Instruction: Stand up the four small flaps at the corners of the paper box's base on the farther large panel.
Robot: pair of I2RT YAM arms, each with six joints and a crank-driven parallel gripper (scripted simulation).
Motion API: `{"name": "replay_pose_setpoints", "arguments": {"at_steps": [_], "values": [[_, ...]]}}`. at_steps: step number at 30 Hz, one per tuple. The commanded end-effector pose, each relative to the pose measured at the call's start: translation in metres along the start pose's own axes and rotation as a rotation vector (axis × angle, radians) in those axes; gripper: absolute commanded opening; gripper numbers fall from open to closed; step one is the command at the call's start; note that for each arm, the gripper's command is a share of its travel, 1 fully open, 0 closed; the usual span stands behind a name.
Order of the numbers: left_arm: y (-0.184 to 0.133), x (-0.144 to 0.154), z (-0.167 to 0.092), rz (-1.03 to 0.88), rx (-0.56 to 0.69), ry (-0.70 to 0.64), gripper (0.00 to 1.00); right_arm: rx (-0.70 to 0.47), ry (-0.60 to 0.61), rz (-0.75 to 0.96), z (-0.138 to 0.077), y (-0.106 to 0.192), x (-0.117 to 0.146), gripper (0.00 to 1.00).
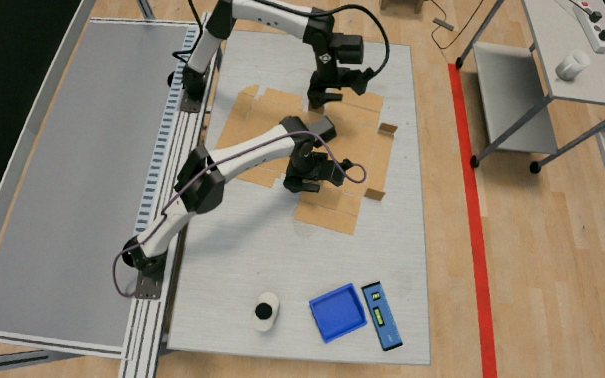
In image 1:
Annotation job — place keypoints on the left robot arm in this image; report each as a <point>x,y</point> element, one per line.
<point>314,31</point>

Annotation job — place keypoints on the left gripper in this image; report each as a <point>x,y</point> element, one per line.
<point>325,78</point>

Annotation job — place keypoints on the blue spirit level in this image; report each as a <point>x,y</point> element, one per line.
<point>381,316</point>

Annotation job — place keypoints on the grey aluminium extrusion rail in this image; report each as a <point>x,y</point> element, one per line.
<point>152,322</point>

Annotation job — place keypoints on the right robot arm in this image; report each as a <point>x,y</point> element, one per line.
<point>206,193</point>

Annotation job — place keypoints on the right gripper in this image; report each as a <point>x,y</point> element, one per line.
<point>297,171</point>

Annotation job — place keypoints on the brown cardboard box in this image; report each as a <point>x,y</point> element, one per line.
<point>353,141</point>

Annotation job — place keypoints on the blue shallow square tray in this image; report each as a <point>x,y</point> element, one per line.
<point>338,314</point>

